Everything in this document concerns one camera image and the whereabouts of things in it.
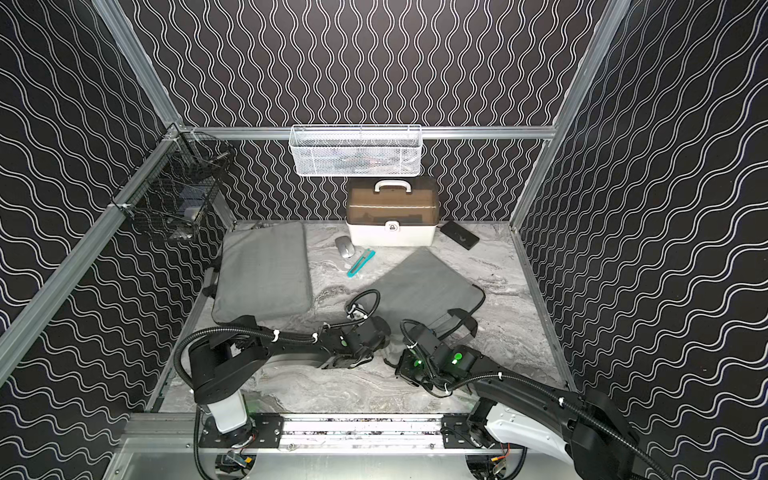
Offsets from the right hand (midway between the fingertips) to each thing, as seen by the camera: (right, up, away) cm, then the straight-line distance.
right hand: (392, 373), depth 78 cm
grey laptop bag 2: (+10, +20, +20) cm, 30 cm away
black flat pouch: (+27, +38, +35) cm, 58 cm away
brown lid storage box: (+1, +46, +25) cm, 52 cm away
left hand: (0, +9, +9) cm, 13 cm away
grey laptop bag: (-44, +24, +26) cm, 56 cm away
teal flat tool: (-11, +28, +30) cm, 42 cm away
